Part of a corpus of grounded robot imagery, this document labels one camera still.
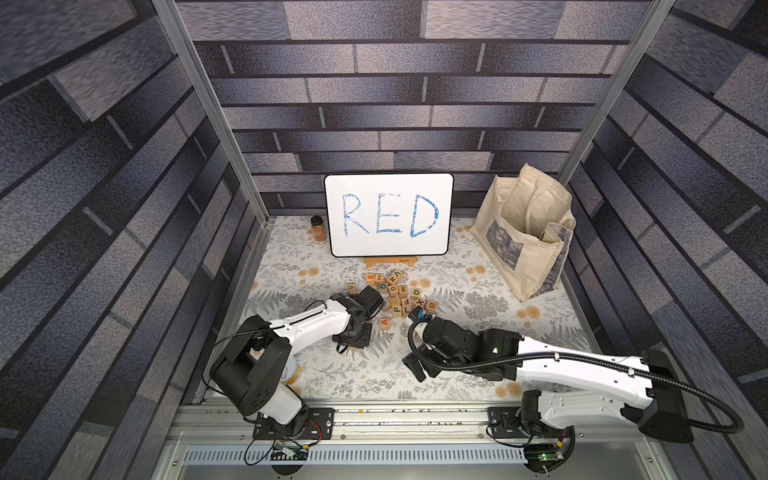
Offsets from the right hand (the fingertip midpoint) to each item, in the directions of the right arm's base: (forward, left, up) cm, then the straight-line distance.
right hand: (413, 347), depth 74 cm
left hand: (+6, +15, -11) cm, 20 cm away
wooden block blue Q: (+24, +9, -10) cm, 27 cm away
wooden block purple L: (+17, +1, -12) cm, 21 cm away
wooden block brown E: (+22, +3, -10) cm, 25 cm away
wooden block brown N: (+26, +6, -10) cm, 29 cm away
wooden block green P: (+16, +4, -11) cm, 19 cm away
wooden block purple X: (+19, -3, -11) cm, 22 cm away
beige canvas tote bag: (+44, -40, -4) cm, 60 cm away
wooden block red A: (+11, +8, -11) cm, 18 cm away
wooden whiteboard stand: (+33, +14, -7) cm, 37 cm away
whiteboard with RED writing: (+41, +7, +7) cm, 42 cm away
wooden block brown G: (+22, +6, -10) cm, 25 cm away
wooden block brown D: (+17, -7, -10) cm, 21 cm away
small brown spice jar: (+45, +33, -4) cm, 56 cm away
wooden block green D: (+22, -2, -10) cm, 24 cm away
